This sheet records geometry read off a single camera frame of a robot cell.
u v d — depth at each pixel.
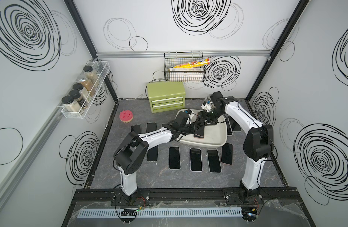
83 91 0.68
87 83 0.70
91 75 0.75
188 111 0.82
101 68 0.99
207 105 0.85
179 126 0.70
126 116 1.05
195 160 0.85
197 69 0.89
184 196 0.75
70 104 0.61
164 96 0.99
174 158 0.87
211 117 0.78
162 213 0.77
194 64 0.87
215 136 0.96
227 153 0.89
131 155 0.48
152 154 0.89
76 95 0.63
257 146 0.51
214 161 0.88
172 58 0.94
